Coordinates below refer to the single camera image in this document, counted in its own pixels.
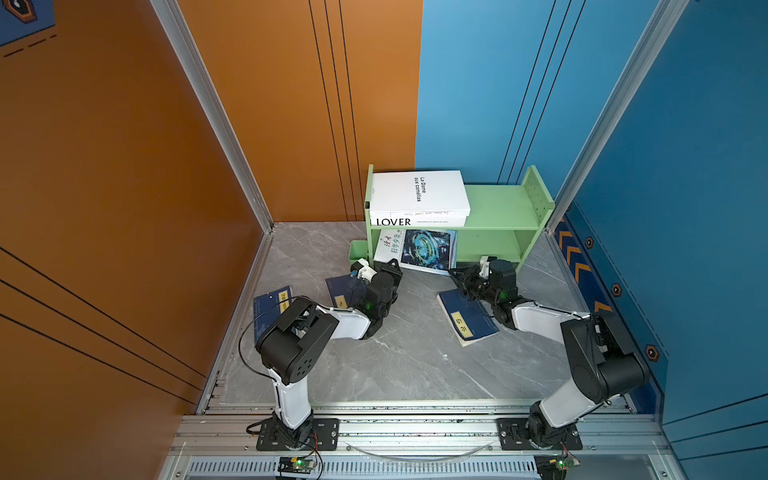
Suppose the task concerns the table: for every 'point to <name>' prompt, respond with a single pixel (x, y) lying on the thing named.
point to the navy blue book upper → (345, 291)
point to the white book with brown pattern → (418, 193)
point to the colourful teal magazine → (418, 249)
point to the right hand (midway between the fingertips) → (445, 271)
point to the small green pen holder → (358, 250)
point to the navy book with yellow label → (470, 318)
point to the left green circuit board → (297, 464)
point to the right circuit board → (554, 467)
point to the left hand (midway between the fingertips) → (402, 256)
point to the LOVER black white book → (418, 220)
